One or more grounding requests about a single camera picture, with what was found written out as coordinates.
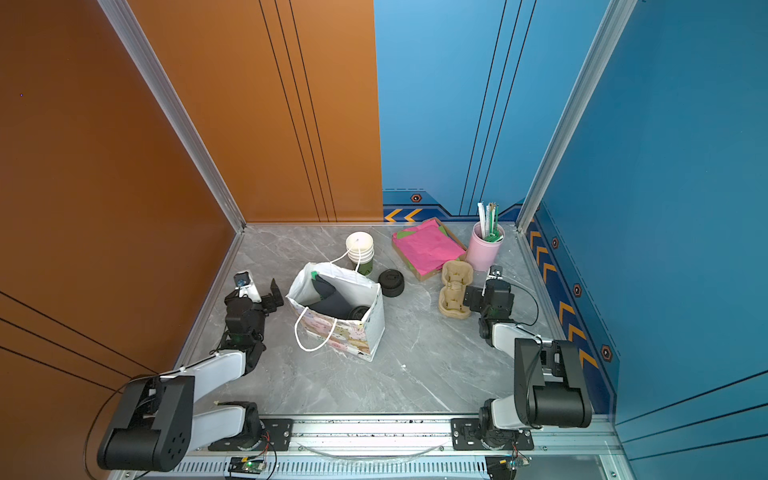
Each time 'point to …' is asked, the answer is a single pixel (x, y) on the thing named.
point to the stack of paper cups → (360, 251)
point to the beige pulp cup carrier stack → (456, 276)
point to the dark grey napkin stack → (331, 302)
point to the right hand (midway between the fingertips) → (484, 289)
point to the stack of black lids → (392, 282)
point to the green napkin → (403, 234)
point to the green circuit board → (249, 465)
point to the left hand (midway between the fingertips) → (258, 281)
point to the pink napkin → (429, 248)
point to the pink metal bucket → (483, 254)
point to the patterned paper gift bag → (360, 338)
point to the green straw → (314, 274)
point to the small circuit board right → (504, 467)
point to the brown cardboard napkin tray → (450, 234)
